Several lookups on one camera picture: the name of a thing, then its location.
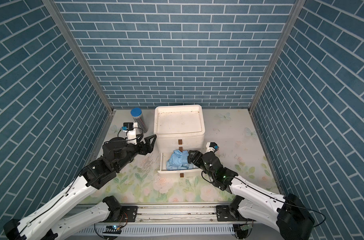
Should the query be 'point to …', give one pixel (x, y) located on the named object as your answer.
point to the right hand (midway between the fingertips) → (192, 154)
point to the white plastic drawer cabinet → (179, 127)
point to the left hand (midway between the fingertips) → (154, 136)
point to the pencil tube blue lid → (137, 114)
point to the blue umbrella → (178, 160)
